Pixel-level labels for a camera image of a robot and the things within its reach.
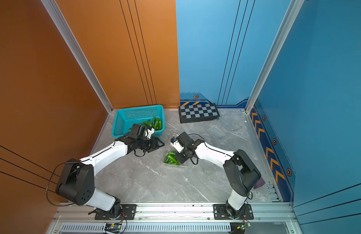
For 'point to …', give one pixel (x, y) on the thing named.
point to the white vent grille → (177, 227)
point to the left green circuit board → (114, 228)
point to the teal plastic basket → (124, 119)
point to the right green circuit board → (244, 226)
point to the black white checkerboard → (203, 112)
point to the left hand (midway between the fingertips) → (162, 143)
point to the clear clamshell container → (181, 165)
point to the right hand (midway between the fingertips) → (179, 156)
